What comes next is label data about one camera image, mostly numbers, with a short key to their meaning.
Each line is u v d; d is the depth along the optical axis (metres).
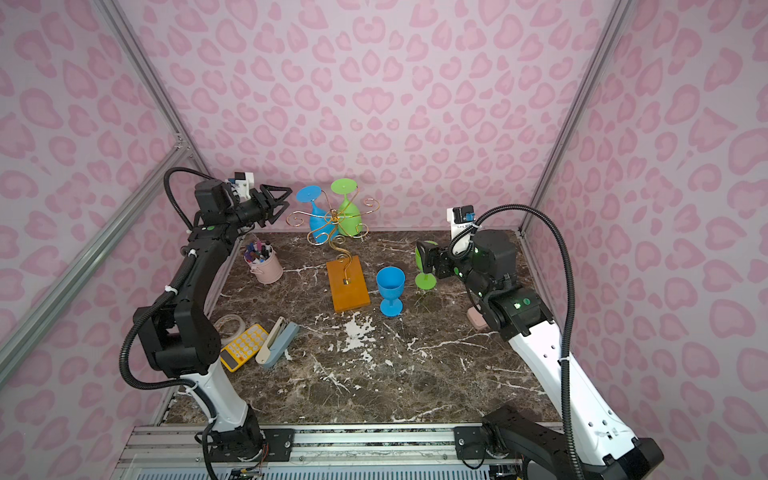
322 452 0.73
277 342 0.88
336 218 0.81
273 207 0.75
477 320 0.92
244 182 0.77
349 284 1.03
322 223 0.91
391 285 0.88
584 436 0.37
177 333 0.51
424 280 1.04
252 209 0.74
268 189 0.75
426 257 0.59
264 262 0.97
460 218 0.54
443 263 0.58
